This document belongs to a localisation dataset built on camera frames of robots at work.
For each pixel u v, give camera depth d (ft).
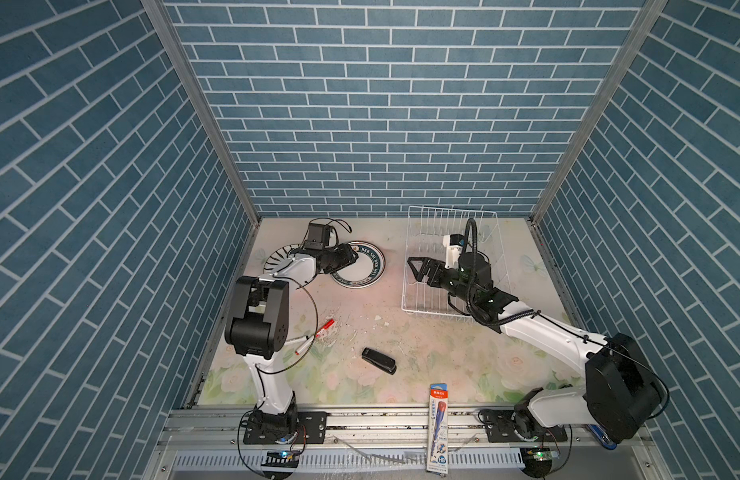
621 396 1.39
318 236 2.58
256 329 1.67
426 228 3.77
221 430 2.47
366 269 3.34
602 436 2.36
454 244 2.41
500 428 2.41
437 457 2.27
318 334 2.92
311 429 2.42
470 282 2.04
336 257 2.84
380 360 2.66
